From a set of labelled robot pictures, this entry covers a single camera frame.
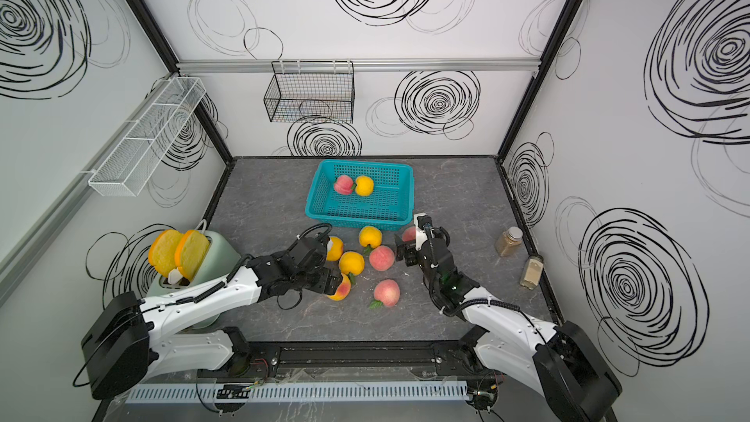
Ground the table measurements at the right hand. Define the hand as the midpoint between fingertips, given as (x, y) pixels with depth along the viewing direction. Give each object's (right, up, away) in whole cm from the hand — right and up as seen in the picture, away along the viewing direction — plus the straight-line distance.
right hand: (412, 233), depth 83 cm
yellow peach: (-15, +13, +22) cm, 30 cm away
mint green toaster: (-53, -6, -4) cm, 53 cm away
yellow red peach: (-19, -15, -4) cm, 25 cm away
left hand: (-23, -12, -1) cm, 26 cm away
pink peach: (-22, +14, +22) cm, 34 cm away
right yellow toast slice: (-56, -3, -12) cm, 57 cm away
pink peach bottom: (-7, -16, -3) cm, 17 cm away
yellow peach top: (-12, -2, +8) cm, 15 cm away
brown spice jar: (+29, -3, +4) cm, 30 cm away
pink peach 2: (-9, -8, +4) cm, 12 cm away
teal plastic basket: (-6, +6, +22) cm, 24 cm away
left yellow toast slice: (-62, -2, -13) cm, 64 cm away
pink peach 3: (0, -2, +8) cm, 8 cm away
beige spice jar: (+36, -12, +3) cm, 38 cm away
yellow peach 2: (-18, -9, +3) cm, 20 cm away
